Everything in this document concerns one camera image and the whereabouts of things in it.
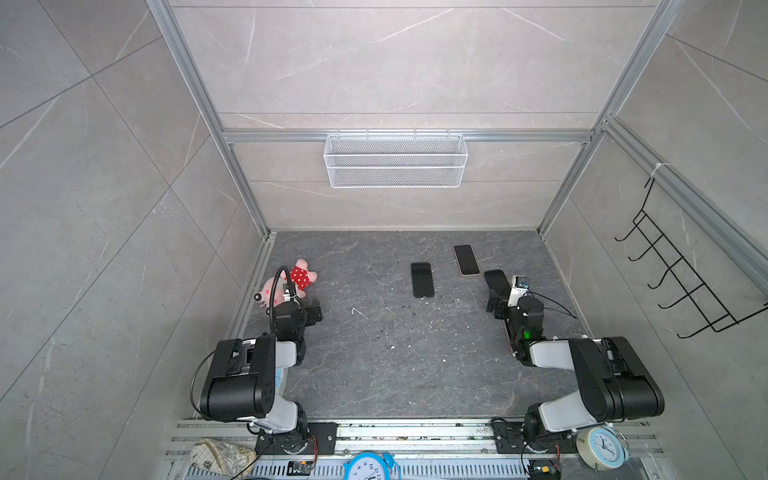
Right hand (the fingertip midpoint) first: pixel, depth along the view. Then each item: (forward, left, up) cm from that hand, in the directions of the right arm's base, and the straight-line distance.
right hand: (510, 291), depth 93 cm
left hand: (0, +67, -1) cm, 67 cm away
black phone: (+10, +27, -7) cm, 29 cm away
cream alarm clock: (-42, -11, -3) cm, 43 cm away
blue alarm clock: (-44, +43, -5) cm, 62 cm away
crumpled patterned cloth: (-42, +78, -3) cm, 89 cm away
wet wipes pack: (-25, +68, -6) cm, 73 cm away
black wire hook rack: (-10, -29, +25) cm, 39 cm away
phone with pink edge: (+19, +9, -8) cm, 22 cm away
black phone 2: (+8, 0, -7) cm, 11 cm away
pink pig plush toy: (+9, +70, -2) cm, 70 cm away
